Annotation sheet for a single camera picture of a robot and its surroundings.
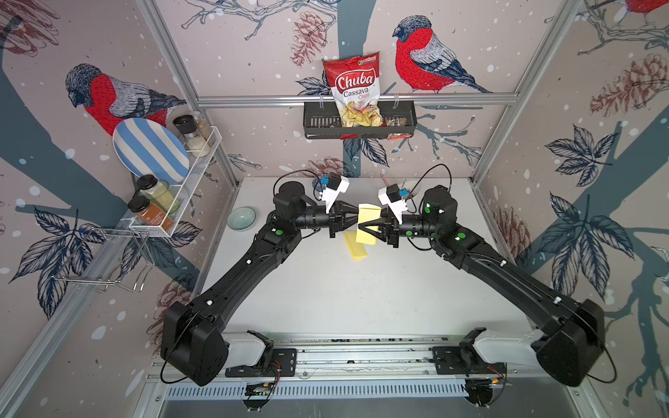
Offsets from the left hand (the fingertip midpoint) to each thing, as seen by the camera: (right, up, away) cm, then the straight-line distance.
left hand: (369, 213), depth 63 cm
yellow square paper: (-1, -16, +35) cm, 38 cm away
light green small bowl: (-48, -4, +41) cm, 63 cm away
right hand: (-2, -3, +3) cm, 4 cm away
